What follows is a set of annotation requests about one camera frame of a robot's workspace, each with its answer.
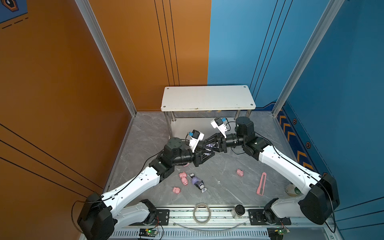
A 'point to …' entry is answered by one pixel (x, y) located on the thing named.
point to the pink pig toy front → (176, 190)
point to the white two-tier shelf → (190, 108)
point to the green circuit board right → (280, 232)
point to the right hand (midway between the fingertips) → (203, 146)
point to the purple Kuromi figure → (195, 180)
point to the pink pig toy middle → (182, 174)
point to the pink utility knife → (261, 188)
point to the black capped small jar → (239, 210)
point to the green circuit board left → (149, 232)
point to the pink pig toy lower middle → (184, 180)
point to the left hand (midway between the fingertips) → (213, 153)
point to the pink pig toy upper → (187, 165)
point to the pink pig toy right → (239, 172)
